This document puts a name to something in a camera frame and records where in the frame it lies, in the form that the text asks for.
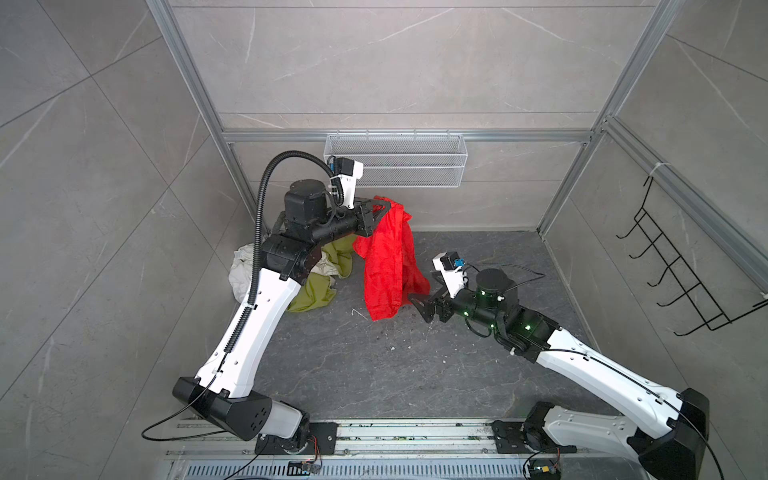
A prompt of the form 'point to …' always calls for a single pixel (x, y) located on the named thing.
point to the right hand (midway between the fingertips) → (422, 283)
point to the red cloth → (394, 275)
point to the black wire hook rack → (685, 277)
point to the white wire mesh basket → (404, 160)
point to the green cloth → (317, 287)
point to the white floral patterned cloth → (325, 266)
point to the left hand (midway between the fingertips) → (392, 199)
